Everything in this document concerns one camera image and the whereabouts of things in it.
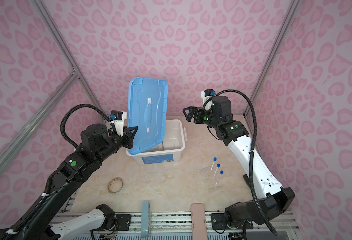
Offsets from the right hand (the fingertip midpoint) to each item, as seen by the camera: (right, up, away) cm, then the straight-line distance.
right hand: (190, 109), depth 68 cm
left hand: (-23, -7, -5) cm, 25 cm away
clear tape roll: (-42, -41, +18) cm, 62 cm away
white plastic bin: (-11, -21, +14) cm, 27 cm away
